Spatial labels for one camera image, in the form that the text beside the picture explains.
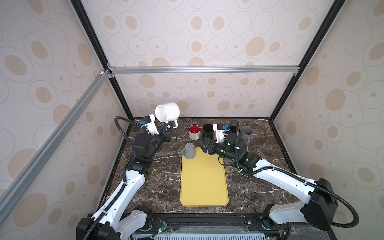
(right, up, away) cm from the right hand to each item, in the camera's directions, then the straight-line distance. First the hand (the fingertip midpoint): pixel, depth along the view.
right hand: (199, 142), depth 72 cm
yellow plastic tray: (+3, -24, +16) cm, 29 cm away
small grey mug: (-6, -7, +19) cm, 21 cm away
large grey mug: (+31, +4, +26) cm, 41 cm away
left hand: (-11, +10, -4) cm, 15 cm away
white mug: (-2, +5, +35) cm, 36 cm away
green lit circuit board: (-17, -41, 0) cm, 44 cm away
